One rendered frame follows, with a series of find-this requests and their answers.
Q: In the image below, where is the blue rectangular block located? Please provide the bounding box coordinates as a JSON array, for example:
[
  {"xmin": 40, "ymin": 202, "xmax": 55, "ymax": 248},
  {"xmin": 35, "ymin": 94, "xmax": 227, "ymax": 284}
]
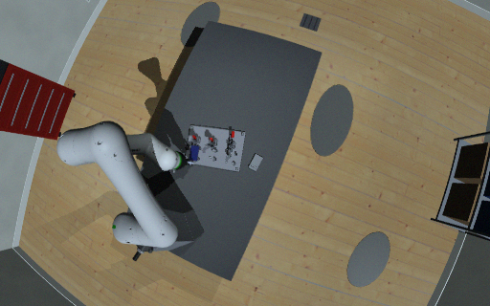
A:
[{"xmin": 189, "ymin": 145, "xmax": 199, "ymax": 161}]

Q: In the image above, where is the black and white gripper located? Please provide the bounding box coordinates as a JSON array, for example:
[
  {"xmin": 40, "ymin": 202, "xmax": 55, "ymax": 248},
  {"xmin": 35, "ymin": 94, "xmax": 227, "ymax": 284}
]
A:
[{"xmin": 183, "ymin": 157, "xmax": 194, "ymax": 167}]

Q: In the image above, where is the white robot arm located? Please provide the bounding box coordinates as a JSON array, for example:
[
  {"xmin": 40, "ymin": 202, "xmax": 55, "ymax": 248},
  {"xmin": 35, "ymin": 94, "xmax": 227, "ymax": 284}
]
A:
[{"xmin": 56, "ymin": 120, "xmax": 186, "ymax": 261}]

